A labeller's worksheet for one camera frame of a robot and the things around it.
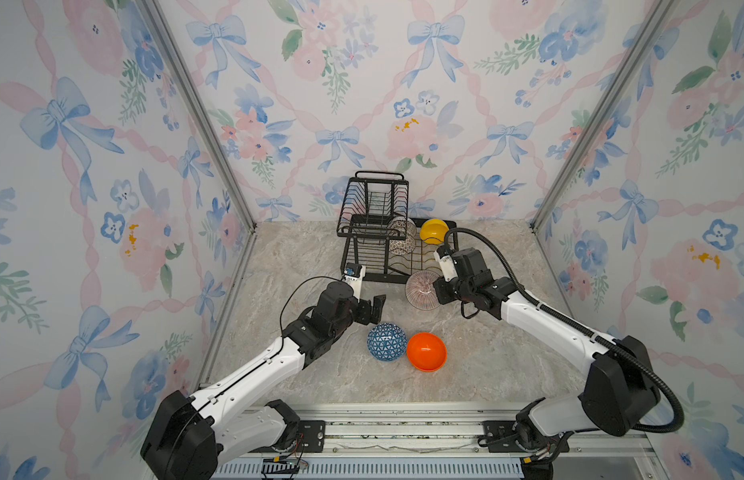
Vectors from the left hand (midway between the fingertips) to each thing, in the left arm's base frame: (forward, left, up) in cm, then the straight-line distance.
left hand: (371, 290), depth 79 cm
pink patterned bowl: (+4, -14, -6) cm, 16 cm away
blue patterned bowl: (-7, -5, -18) cm, 20 cm away
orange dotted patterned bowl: (+30, -10, -16) cm, 35 cm away
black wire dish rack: (+18, -2, 0) cm, 18 cm away
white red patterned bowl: (+38, -11, -14) cm, 42 cm away
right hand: (+6, -19, -5) cm, 20 cm away
